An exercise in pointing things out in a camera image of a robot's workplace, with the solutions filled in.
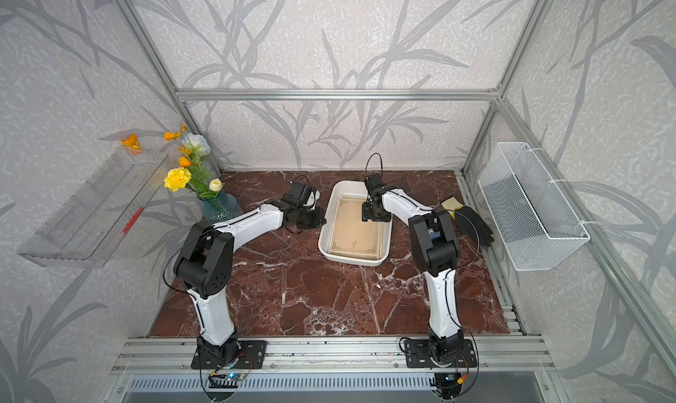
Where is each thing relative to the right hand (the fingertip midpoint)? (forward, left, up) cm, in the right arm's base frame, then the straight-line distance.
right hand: (372, 214), depth 103 cm
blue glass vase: (-3, +55, +10) cm, 56 cm away
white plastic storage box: (+15, +10, -1) cm, 18 cm away
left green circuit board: (-53, +43, -4) cm, 68 cm away
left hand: (-6, +17, +5) cm, 19 cm away
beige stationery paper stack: (-8, +9, -2) cm, 12 cm away
